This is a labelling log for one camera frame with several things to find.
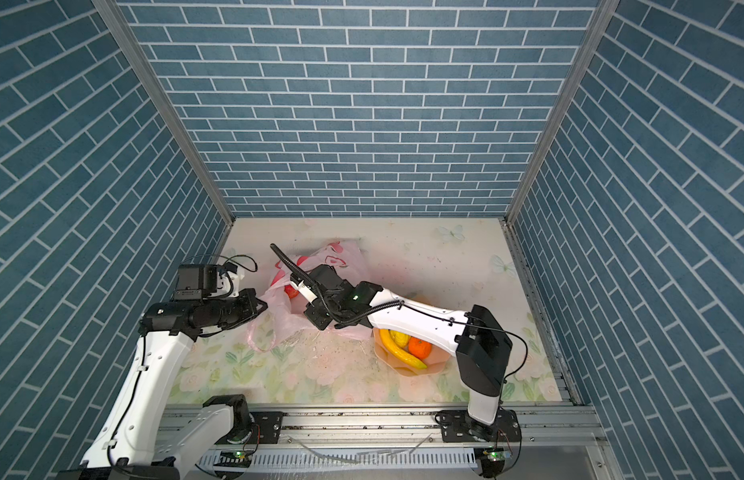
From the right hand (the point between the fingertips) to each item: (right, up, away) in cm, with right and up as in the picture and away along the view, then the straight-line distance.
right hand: (307, 303), depth 78 cm
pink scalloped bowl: (+35, -18, +6) cm, 39 cm away
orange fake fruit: (+30, -13, +4) cm, 33 cm away
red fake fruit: (-5, +2, +3) cm, 6 cm away
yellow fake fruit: (+25, -11, +6) cm, 28 cm away
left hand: (-9, +1, -3) cm, 10 cm away
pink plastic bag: (-7, -3, 0) cm, 8 cm away
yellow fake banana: (+24, -14, +3) cm, 28 cm away
